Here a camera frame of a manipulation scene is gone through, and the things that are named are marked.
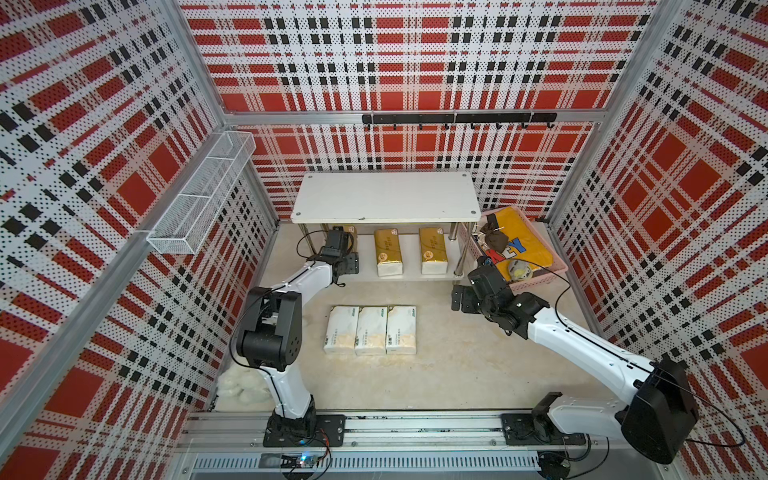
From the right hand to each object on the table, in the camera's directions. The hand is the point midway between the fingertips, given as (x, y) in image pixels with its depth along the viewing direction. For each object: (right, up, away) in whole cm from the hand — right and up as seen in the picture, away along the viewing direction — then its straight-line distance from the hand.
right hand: (471, 294), depth 83 cm
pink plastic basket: (+6, +18, +27) cm, 33 cm away
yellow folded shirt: (+23, +11, +18) cm, 31 cm away
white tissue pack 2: (-29, -12, +3) cm, 31 cm away
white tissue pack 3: (-20, -11, +3) cm, 23 cm away
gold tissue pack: (-37, +20, +16) cm, 45 cm away
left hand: (-38, +9, +16) cm, 42 cm away
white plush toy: (-59, -22, -10) cm, 63 cm away
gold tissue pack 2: (-24, +12, +11) cm, 29 cm away
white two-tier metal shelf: (-29, +25, -4) cm, 39 cm away
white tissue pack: (-37, -11, +3) cm, 39 cm away
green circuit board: (-43, -37, -13) cm, 58 cm away
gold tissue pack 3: (-9, +12, +12) cm, 20 cm away
